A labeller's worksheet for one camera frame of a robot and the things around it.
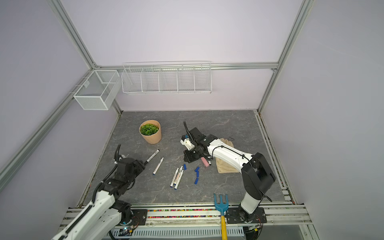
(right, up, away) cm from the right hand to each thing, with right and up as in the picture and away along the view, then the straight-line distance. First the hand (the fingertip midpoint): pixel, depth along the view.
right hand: (186, 160), depth 83 cm
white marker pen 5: (-4, -12, +2) cm, 13 cm away
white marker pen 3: (-7, -11, +3) cm, 14 cm away
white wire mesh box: (-60, +43, +17) cm, 76 cm away
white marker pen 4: (-5, -10, +4) cm, 12 cm away
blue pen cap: (-1, -6, +8) cm, 10 cm away
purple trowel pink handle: (+11, -3, +8) cm, 14 cm away
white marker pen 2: (-18, -6, +8) cm, 20 cm away
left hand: (-26, -3, +1) cm, 26 cm away
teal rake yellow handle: (+19, -23, -8) cm, 31 cm away
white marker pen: (-23, 0, +12) cm, 26 cm away
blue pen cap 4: (+6, -13, +3) cm, 14 cm away
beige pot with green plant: (-24, +17, +11) cm, 31 cm away
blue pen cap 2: (+6, -7, +8) cm, 12 cm away
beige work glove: (+22, -6, +6) cm, 24 cm away
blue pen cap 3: (+6, -10, +6) cm, 13 cm away
